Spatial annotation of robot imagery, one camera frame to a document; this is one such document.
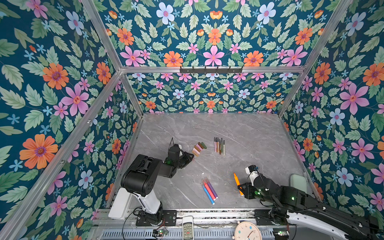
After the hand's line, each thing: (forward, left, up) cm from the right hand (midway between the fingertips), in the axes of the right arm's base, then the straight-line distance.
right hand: (237, 188), depth 73 cm
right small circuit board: (-17, -21, -11) cm, 29 cm away
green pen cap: (+31, +16, -10) cm, 36 cm away
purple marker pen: (+3, +12, -10) cm, 16 cm away
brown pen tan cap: (+30, +5, -9) cm, 32 cm away
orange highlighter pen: (+3, -1, 0) cm, 3 cm away
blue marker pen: (0, +14, -9) cm, 17 cm away
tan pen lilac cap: (+32, +7, -9) cm, 34 cm away
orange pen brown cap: (+34, +8, -9) cm, 36 cm away
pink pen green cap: (+32, +9, -9) cm, 35 cm away
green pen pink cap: (+32, +4, -10) cm, 34 cm away
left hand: (+24, +22, -5) cm, 33 cm away
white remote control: (-15, +24, -9) cm, 30 cm away
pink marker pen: (+3, +14, -9) cm, 17 cm away
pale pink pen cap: (+27, +22, -9) cm, 36 cm away
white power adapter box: (-5, +60, -7) cm, 60 cm away
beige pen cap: (+26, +23, -8) cm, 35 cm away
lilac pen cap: (+31, +20, -9) cm, 38 cm away
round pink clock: (-17, -3, -7) cm, 18 cm away
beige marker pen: (+29, +3, -9) cm, 31 cm away
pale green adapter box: (+6, -37, -8) cm, 39 cm away
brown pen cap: (+32, +18, -9) cm, 38 cm away
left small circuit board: (-17, +38, -10) cm, 43 cm away
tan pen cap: (+29, +21, -9) cm, 37 cm away
